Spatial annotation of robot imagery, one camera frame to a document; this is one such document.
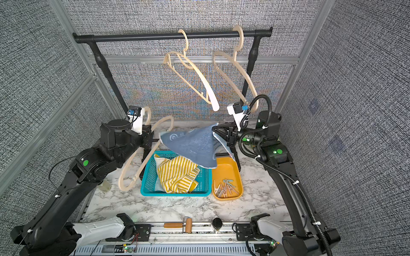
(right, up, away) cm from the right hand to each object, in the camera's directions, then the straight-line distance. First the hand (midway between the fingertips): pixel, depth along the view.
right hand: (214, 125), depth 57 cm
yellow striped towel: (-18, -24, +25) cm, 39 cm away
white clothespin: (+3, -33, +28) cm, 43 cm away
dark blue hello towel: (-5, -7, +5) cm, 10 cm away
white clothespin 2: (+4, -34, +26) cm, 43 cm away
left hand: (-23, +1, +3) cm, 24 cm away
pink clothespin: (+13, -33, +28) cm, 45 cm away
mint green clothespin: (+9, -29, +31) cm, 43 cm away
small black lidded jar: (+2, -41, +10) cm, 42 cm away
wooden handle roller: (-12, -46, +17) cm, 50 cm away
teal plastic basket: (-3, -27, +33) cm, 43 cm away
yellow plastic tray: (+10, -23, +37) cm, 44 cm away
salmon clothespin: (+6, -33, +28) cm, 43 cm away
